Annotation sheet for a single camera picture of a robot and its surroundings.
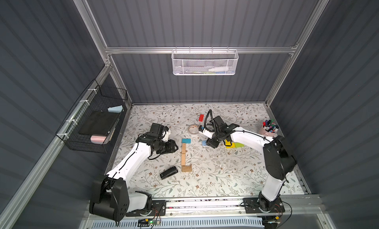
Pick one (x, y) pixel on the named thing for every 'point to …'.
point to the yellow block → (229, 143)
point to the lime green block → (239, 145)
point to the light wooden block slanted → (183, 159)
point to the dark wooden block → (186, 169)
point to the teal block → (186, 140)
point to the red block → (201, 118)
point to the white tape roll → (193, 129)
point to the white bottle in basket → (219, 69)
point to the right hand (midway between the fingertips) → (209, 139)
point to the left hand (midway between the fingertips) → (175, 149)
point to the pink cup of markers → (269, 128)
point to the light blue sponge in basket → (119, 109)
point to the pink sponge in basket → (97, 139)
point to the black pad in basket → (96, 122)
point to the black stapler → (169, 172)
